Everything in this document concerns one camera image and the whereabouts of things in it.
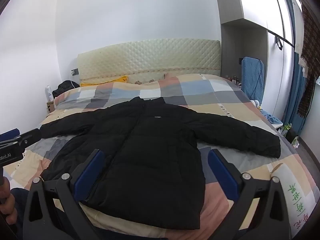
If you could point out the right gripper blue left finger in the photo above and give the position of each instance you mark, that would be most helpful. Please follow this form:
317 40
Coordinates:
53 210

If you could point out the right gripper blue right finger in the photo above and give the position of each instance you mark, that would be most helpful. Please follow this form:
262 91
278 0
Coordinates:
259 208

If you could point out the black puffer jacket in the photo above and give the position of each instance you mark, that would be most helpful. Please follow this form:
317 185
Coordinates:
152 169

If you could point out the black clothes pile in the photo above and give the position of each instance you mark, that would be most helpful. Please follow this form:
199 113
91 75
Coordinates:
63 87

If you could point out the person's left hand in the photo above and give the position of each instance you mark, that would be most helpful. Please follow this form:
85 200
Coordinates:
8 207

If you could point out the white printed bag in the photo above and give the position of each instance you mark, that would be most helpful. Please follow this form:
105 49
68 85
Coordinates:
299 206

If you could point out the brown cardboard box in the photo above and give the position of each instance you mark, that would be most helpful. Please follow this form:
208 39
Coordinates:
50 106

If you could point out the white spray bottle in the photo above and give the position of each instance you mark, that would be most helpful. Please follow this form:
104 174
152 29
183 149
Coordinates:
49 93

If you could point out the small green plant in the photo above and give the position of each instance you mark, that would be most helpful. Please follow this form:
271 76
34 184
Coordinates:
289 133

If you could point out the blue curtain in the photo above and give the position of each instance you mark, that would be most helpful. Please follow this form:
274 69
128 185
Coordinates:
298 81

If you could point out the plaid checkered duvet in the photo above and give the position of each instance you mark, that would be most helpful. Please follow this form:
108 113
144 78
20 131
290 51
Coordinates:
201 93

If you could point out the beige floral pillow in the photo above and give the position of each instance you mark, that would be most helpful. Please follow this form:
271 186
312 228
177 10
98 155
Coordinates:
142 78

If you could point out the cream quilted headboard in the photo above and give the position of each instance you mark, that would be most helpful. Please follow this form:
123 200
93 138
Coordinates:
176 56

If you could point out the dark hanging garment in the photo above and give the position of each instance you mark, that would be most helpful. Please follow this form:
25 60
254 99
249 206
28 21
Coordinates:
310 54

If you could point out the grey white wardrobe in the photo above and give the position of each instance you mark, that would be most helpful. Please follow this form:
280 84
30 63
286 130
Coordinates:
259 29

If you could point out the black wall socket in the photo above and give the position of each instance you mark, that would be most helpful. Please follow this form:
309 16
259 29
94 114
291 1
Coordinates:
74 72

